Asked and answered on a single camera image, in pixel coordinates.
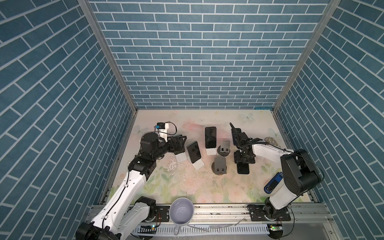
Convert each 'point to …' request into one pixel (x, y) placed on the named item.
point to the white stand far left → (181, 157)
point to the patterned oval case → (271, 141)
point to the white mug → (181, 212)
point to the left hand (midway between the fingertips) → (180, 137)
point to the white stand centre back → (210, 151)
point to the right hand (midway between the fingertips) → (240, 159)
